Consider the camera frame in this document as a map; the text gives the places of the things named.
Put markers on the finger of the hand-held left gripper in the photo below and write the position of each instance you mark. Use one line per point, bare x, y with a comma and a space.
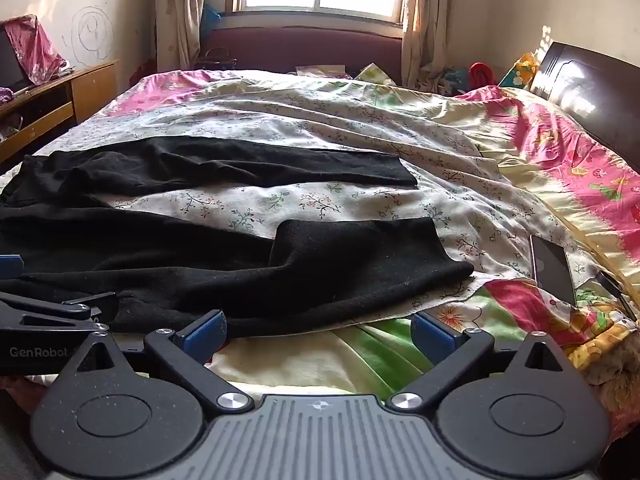
30, 306
10, 266

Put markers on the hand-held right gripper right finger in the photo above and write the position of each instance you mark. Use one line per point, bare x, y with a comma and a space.
435, 335

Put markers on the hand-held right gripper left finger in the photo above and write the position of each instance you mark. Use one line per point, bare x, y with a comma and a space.
207, 331

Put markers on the black pants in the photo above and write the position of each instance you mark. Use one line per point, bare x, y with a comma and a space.
200, 270

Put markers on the black smartphone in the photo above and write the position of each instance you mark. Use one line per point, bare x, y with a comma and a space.
552, 270

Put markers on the grey plastic bag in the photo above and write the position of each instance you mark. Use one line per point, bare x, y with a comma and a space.
10, 127

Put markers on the purple dotted cloth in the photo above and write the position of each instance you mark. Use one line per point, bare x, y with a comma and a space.
5, 96

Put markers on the dark flat device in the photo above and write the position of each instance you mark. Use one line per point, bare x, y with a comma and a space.
612, 285

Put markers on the tan fluffy cloth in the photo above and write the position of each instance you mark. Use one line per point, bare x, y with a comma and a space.
617, 380

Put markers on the wooden desk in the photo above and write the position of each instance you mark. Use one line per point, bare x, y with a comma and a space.
92, 87

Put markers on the black monitor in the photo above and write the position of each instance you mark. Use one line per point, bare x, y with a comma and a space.
10, 62

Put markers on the pink floral cloth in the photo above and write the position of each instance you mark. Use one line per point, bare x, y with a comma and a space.
35, 45

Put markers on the white floral bedsheet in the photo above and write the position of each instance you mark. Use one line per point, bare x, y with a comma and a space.
310, 110

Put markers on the heap of clothes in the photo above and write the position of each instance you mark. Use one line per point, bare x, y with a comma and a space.
452, 80

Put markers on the red cloth item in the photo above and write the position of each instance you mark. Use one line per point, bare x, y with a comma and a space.
482, 74

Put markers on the green white packet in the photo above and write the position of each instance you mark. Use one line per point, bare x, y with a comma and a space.
375, 74

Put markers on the black handbag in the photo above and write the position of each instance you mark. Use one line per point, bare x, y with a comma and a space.
220, 60

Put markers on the yellow cartoon print bag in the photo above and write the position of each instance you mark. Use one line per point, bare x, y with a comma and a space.
520, 72

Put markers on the dark wooden bed headboard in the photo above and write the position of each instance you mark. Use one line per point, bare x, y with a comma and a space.
590, 90

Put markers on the beige curtain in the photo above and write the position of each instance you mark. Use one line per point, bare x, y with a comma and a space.
177, 10
425, 25

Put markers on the blue plastic bag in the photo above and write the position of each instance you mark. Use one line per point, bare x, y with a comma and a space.
210, 16

